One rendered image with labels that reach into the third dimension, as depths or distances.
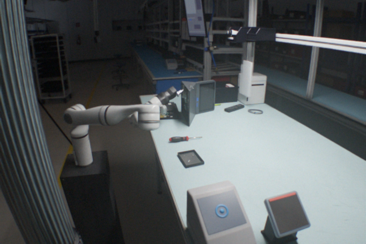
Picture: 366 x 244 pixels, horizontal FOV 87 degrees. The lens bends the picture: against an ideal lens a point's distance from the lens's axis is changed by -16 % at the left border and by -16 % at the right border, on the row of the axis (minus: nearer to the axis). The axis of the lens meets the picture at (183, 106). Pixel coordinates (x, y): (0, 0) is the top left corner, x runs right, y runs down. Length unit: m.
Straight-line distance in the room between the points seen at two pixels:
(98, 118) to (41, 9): 12.22
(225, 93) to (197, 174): 0.92
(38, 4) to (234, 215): 13.02
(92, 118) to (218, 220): 0.73
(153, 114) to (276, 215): 0.58
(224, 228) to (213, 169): 0.41
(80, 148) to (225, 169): 0.73
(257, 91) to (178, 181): 1.06
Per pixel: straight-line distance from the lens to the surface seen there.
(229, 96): 1.72
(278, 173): 0.97
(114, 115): 1.00
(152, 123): 0.92
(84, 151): 1.25
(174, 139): 1.11
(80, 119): 1.12
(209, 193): 0.60
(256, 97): 1.73
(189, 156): 1.01
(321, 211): 0.85
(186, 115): 1.45
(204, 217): 0.57
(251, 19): 1.87
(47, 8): 13.05
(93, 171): 1.25
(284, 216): 0.64
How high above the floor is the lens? 1.53
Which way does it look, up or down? 19 degrees down
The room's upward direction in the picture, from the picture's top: straight up
